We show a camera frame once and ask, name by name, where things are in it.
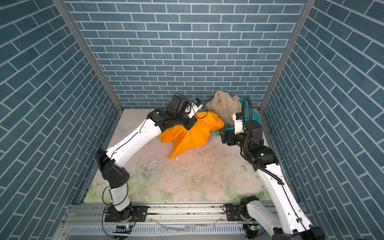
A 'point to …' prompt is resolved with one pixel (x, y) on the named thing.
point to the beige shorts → (224, 106)
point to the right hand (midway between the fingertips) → (226, 128)
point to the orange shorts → (199, 135)
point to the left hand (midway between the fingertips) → (195, 117)
